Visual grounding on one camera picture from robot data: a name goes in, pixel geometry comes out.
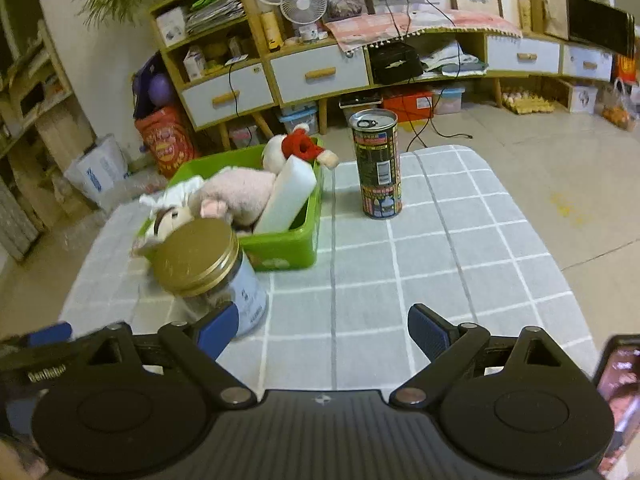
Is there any black bag on shelf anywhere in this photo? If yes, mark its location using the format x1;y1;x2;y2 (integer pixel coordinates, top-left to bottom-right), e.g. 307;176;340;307
369;41;423;84

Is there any pink table runner cloth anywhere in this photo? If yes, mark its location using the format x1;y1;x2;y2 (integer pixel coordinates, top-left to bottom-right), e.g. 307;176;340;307
326;8;523;53

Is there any egg tray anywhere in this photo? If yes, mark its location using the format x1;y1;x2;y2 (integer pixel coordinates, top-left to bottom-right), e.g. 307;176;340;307
501;89;555;115

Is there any red storage box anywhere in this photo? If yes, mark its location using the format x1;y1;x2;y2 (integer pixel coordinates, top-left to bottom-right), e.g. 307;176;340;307
382;87;434;122

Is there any tall dark drink can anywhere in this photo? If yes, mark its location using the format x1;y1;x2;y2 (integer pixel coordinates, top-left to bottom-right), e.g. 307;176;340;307
349;108;402;219

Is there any small white desk fan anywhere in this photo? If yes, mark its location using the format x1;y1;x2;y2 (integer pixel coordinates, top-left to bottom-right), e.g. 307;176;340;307
280;0;328;42

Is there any purple ball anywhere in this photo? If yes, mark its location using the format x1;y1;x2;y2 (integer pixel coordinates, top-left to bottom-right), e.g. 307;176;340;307
148;73;175;107

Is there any tall wooden shelf cabinet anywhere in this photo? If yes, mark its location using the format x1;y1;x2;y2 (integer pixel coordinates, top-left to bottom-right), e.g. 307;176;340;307
148;0;279;151

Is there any gold lid glass jar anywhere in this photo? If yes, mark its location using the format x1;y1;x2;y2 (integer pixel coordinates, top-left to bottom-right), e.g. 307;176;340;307
151;219;268;337

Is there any green plastic bin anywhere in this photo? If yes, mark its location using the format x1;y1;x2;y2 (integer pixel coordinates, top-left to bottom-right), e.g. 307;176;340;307
138;145;323;271

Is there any white paper bag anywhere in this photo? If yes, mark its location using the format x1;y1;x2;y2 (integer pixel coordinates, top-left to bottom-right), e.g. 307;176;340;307
63;134;129;206

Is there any red snack bucket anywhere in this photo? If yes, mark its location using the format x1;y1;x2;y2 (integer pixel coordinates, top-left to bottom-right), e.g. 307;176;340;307
134;105;200;179

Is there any long wooden tv console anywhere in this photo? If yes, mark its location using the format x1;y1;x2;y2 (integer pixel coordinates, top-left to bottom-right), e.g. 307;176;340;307
364;24;616;109

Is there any black television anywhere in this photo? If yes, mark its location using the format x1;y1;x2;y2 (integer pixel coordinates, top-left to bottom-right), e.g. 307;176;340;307
566;0;636;58

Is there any santa claus plush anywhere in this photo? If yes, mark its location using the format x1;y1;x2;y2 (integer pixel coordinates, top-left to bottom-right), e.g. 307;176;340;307
262;122;340;174

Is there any smartphone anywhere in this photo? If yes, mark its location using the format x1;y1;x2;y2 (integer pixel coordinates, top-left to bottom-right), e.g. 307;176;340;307
593;334;640;477

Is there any low wooden drawer cabinet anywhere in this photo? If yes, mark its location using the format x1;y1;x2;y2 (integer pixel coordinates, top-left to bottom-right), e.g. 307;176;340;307
262;39;371;134

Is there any stack of papers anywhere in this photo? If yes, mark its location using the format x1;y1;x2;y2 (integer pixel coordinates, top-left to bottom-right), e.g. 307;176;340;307
186;0;245;36

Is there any brown headed doll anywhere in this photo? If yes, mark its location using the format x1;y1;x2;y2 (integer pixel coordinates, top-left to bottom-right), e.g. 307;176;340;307
131;206;194;256

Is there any clear blue lid box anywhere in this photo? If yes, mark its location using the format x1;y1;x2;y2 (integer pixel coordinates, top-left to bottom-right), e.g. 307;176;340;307
277;104;319;136

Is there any left wooden bookshelf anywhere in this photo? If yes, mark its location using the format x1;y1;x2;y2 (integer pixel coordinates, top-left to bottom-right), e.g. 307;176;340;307
1;18;96;261

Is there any white foam sponge block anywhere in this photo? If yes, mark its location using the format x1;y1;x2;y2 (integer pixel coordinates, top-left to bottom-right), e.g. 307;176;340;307
254;155;317;235

